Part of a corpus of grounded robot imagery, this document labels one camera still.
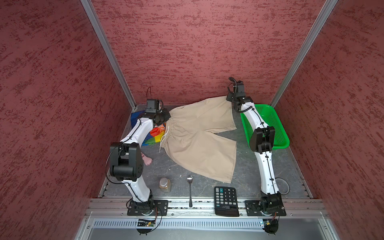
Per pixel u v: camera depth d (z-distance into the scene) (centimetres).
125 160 47
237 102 80
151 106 72
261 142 66
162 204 76
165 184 72
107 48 86
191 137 100
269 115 110
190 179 83
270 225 71
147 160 88
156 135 100
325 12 73
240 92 83
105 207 76
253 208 74
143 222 73
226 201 75
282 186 82
